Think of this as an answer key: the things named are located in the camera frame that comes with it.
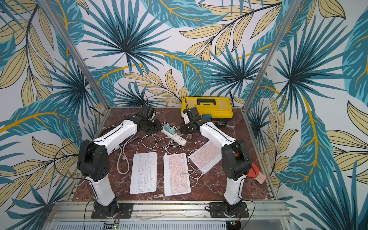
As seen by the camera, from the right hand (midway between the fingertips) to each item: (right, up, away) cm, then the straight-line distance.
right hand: (182, 128), depth 92 cm
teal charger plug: (-8, -1, +6) cm, 10 cm away
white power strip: (-1, -8, +6) cm, 10 cm away
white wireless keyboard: (-22, -29, -8) cm, 38 cm away
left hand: (-13, -1, -2) cm, 13 cm away
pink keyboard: (-3, -29, -7) cm, 30 cm away
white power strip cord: (-35, -17, +1) cm, 39 cm away
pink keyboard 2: (+17, -19, +1) cm, 25 cm away
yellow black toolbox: (+26, +13, +6) cm, 30 cm away
